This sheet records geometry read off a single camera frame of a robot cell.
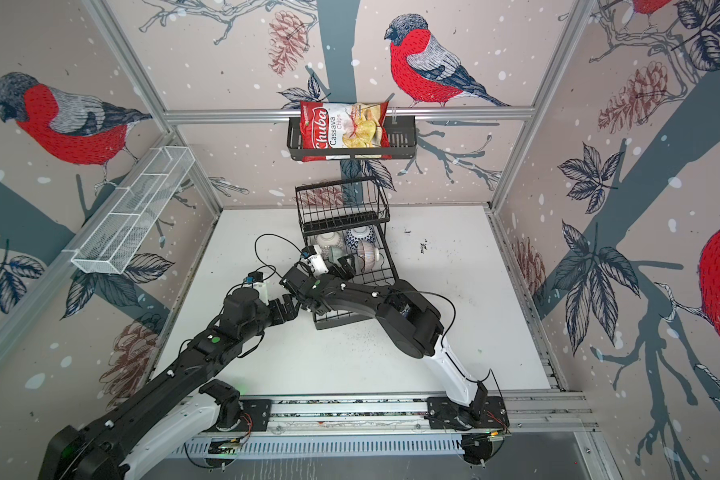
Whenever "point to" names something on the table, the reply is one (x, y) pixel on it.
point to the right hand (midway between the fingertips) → (337, 271)
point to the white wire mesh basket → (134, 212)
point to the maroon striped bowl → (369, 254)
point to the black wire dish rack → (347, 219)
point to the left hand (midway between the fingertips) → (290, 300)
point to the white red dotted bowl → (330, 240)
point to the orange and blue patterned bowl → (353, 236)
